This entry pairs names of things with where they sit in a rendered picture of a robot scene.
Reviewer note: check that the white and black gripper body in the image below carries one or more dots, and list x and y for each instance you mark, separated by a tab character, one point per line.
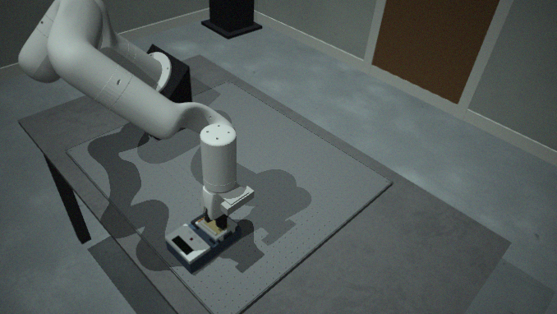
211	200

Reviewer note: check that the dark blue and white dock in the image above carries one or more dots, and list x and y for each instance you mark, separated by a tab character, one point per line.
193	247

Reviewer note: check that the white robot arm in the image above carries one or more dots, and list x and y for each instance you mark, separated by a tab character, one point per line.
70	41

